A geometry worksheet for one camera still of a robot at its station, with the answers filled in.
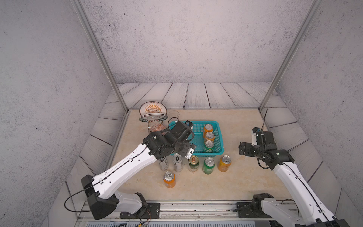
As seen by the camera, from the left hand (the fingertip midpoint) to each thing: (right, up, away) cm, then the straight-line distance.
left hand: (188, 145), depth 69 cm
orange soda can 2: (+14, +7, +25) cm, 29 cm away
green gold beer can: (+3, -12, +10) cm, 16 cm away
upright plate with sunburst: (-24, +21, +32) cm, 46 cm away
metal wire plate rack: (-28, +9, +38) cm, 49 cm away
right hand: (+34, -2, +9) cm, 35 cm away
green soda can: (+11, -13, +10) cm, 20 cm away
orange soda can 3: (+14, +2, +22) cm, 26 cm away
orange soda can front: (-9, -18, +5) cm, 21 cm away
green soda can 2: (+13, -4, +17) cm, 21 cm away
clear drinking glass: (-10, +17, +43) cm, 47 cm away
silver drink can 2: (-5, -11, +8) cm, 14 cm away
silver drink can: (-14, -14, +13) cm, 24 cm away
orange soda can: (+20, -12, +10) cm, 26 cm away
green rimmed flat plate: (-23, +14, +29) cm, 39 cm away
